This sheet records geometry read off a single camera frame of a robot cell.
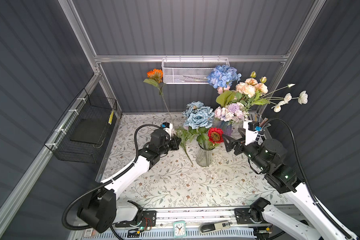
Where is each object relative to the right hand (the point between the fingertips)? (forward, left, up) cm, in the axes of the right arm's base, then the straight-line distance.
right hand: (233, 133), depth 64 cm
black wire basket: (+3, +72, -5) cm, 72 cm away
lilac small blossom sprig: (+18, -6, -5) cm, 20 cm away
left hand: (+8, +23, -15) cm, 29 cm away
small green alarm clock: (-32, +24, -32) cm, 51 cm away
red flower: (+4, +6, -7) cm, 10 cm away
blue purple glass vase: (+16, -2, -14) cm, 21 cm away
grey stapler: (-31, +8, -30) cm, 44 cm away
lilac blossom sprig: (+19, +21, -27) cm, 39 cm away
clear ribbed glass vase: (+6, +10, -28) cm, 30 cm away
